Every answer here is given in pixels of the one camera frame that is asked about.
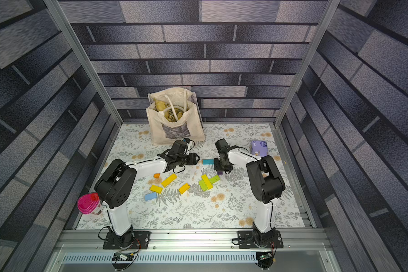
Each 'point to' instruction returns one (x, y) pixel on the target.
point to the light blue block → (148, 196)
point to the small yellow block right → (184, 188)
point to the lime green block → (203, 185)
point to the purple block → (220, 173)
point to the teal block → (208, 161)
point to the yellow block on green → (207, 181)
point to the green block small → (214, 179)
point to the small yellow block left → (156, 188)
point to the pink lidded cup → (89, 203)
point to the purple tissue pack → (259, 148)
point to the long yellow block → (169, 180)
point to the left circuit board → (122, 256)
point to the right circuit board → (266, 256)
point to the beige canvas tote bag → (174, 115)
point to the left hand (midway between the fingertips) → (198, 157)
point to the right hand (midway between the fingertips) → (218, 167)
